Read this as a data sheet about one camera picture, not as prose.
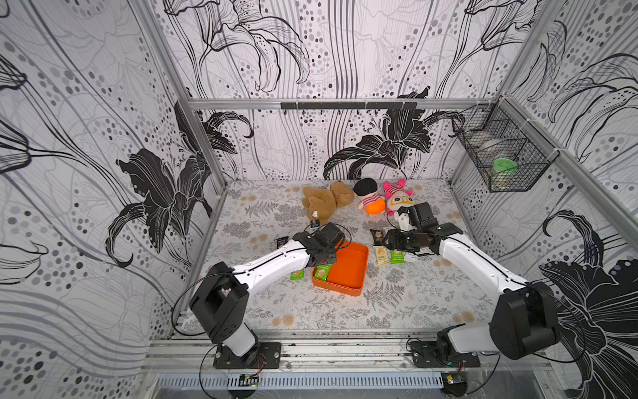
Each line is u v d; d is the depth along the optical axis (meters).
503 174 0.80
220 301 0.43
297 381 0.76
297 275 0.88
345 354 0.75
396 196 1.05
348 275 0.90
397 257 0.93
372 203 1.04
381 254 0.93
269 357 0.74
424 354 0.72
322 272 0.88
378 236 0.96
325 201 1.00
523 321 0.41
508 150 0.78
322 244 0.62
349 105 0.91
